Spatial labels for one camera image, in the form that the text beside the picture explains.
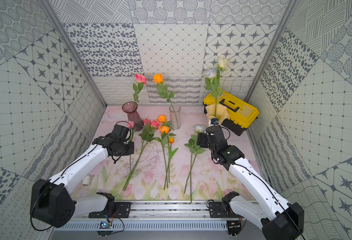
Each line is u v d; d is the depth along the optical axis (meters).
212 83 0.90
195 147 0.95
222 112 0.92
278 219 0.37
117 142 0.61
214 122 0.67
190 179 0.84
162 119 1.08
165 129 1.01
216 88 0.90
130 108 0.95
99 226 0.71
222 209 0.73
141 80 0.88
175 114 1.00
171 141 0.97
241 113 0.93
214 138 0.55
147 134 1.02
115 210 0.72
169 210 0.76
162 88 0.90
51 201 0.39
